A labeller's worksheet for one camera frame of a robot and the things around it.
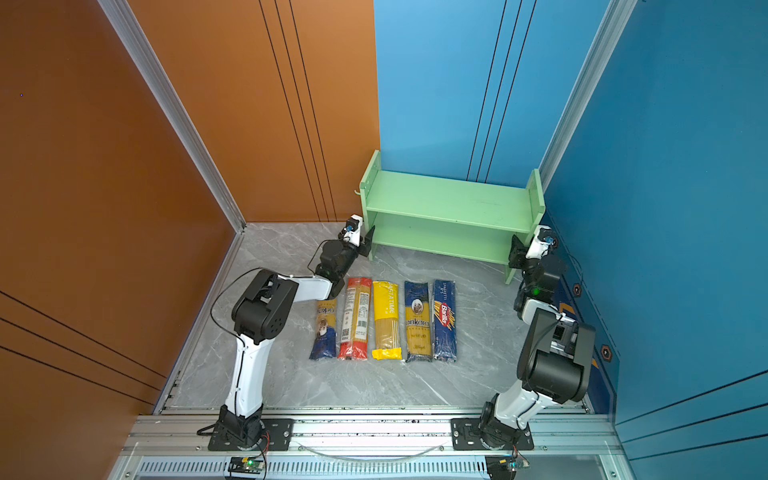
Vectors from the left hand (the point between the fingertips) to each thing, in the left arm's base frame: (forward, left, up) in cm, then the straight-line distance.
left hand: (367, 221), depth 96 cm
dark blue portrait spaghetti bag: (-19, -17, -16) cm, 30 cm away
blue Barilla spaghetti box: (-28, -24, -14) cm, 40 cm away
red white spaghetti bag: (-27, +2, -16) cm, 31 cm away
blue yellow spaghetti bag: (-35, +11, -15) cm, 40 cm away
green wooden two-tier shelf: (-7, -25, +9) cm, 28 cm away
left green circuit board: (-63, +26, -20) cm, 72 cm away
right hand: (-10, -47, +4) cm, 48 cm away
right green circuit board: (-63, -35, -19) cm, 75 cm away
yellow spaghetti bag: (-27, -7, -16) cm, 32 cm away
